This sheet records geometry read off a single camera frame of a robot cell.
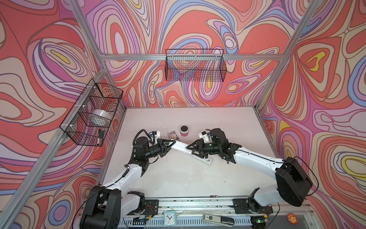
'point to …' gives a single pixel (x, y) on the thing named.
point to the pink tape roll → (184, 130)
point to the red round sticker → (292, 218)
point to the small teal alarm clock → (169, 218)
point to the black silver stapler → (225, 221)
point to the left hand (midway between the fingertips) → (176, 143)
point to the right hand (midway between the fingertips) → (189, 152)
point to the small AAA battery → (213, 196)
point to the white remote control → (182, 147)
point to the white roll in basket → (103, 113)
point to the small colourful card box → (173, 135)
